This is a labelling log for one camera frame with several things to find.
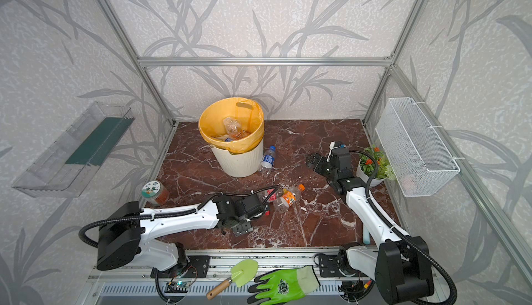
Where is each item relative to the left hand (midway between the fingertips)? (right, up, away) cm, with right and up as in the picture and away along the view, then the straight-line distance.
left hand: (247, 210), depth 82 cm
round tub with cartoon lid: (-38, +7, +2) cm, 38 cm away
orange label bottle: (-6, +33, +2) cm, 34 cm away
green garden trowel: (0, -18, -10) cm, 21 cm away
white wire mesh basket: (+55, +23, -21) cm, 63 cm away
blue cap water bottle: (+8, +18, +16) cm, 25 cm away
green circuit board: (-23, -23, -11) cm, 34 cm away
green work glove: (+13, -21, -14) cm, 28 cm away
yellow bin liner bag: (-2, +41, +11) cm, 43 cm away
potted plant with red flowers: (+49, +17, +3) cm, 52 cm away
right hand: (+28, +23, +3) cm, 36 cm away
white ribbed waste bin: (-3, +17, +6) cm, 19 cm away
